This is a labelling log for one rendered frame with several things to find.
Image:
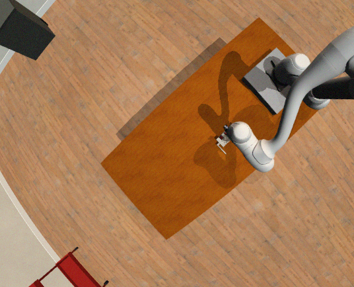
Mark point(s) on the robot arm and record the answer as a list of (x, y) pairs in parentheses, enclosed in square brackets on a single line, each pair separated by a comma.
[(311, 83)]

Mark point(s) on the white power strip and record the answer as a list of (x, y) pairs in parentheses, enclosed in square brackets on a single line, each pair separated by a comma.
[(223, 140)]

